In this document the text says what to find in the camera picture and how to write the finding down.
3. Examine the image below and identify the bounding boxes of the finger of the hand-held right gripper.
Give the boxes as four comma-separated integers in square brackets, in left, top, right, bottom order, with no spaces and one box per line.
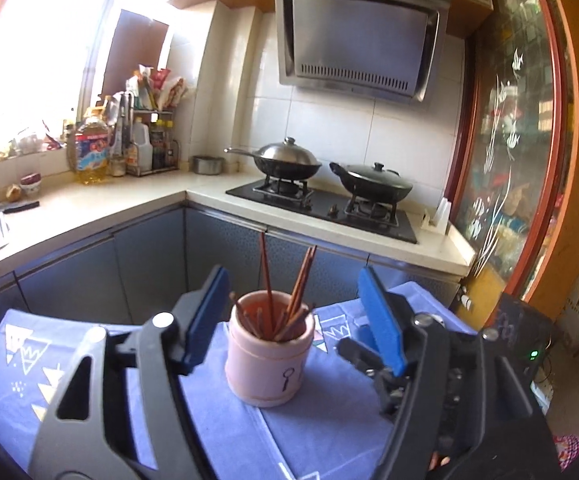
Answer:
[337,336,407,416]

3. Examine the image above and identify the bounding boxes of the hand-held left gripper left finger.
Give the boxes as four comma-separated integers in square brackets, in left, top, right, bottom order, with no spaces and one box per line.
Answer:
[30,265,233,480]

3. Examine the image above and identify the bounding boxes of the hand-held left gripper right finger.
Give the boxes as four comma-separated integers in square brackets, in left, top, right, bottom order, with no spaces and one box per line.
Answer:
[357,266,563,480]

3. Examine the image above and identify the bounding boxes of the pink cylindrical utensil holder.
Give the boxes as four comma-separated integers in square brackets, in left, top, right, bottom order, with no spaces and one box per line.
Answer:
[224,290,316,407]

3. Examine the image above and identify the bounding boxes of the set of brown chopsticks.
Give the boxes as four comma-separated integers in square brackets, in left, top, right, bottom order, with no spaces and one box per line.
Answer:
[230,231,317,343]

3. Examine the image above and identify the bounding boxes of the grey kitchen base cabinets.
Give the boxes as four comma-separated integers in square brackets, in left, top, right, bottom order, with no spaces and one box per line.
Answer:
[0,202,463,331]

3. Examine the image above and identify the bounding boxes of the blue printed tablecloth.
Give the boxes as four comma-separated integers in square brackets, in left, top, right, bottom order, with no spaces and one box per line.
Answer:
[0,280,475,480]

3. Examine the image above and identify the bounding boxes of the white plastic rack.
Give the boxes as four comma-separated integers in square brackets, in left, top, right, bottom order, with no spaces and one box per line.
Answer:
[422,197,453,234]

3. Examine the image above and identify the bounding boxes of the pink patterned clothing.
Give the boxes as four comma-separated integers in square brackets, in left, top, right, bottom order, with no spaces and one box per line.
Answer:
[552,434,579,471]

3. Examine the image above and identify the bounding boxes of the black gas stove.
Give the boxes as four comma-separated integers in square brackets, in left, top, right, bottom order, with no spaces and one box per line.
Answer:
[226,175,419,245]

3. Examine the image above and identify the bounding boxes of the black pan with lid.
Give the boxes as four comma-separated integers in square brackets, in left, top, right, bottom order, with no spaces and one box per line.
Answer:
[328,161,414,205]

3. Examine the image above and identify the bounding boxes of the small steel container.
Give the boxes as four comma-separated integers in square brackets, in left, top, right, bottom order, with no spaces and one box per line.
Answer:
[191,155,225,176]

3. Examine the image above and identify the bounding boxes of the steel wok with lid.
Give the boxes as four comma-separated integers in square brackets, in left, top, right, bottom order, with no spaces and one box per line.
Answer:
[224,136,323,181]

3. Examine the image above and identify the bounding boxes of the white plastic jug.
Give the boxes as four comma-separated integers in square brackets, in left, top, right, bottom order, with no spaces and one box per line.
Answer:
[128,117,151,173]

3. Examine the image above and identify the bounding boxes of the yellow cooking oil bottle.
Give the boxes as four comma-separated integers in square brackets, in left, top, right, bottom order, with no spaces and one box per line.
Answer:
[74,106,111,186]

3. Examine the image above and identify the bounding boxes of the seasoning packets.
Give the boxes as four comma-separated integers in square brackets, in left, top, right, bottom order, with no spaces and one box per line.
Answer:
[126,64,190,111]

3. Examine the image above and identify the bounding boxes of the dark window board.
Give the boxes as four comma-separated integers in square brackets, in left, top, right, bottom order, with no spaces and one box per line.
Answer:
[102,9,170,103]

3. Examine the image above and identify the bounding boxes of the steel range hood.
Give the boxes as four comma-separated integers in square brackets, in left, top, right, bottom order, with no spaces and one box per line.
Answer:
[270,0,453,111]

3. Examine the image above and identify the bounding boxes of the glass door with wooden frame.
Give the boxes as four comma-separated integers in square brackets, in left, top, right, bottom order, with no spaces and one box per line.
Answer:
[442,0,579,311]

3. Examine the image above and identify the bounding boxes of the black wire spice rack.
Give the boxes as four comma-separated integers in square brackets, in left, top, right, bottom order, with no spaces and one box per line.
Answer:
[128,107,181,177]

